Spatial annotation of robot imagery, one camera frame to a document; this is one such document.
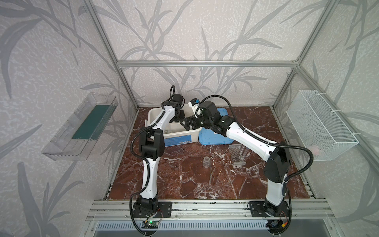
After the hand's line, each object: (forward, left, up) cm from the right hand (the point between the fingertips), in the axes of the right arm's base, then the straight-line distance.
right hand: (187, 114), depth 80 cm
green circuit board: (-47, +18, -28) cm, 58 cm away
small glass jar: (-19, -10, -20) cm, 29 cm away
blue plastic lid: (+2, -11, -27) cm, 29 cm away
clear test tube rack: (-11, -31, -25) cm, 42 cm away
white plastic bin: (-6, +7, -11) cm, 14 cm away
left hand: (+15, +6, -16) cm, 23 cm away
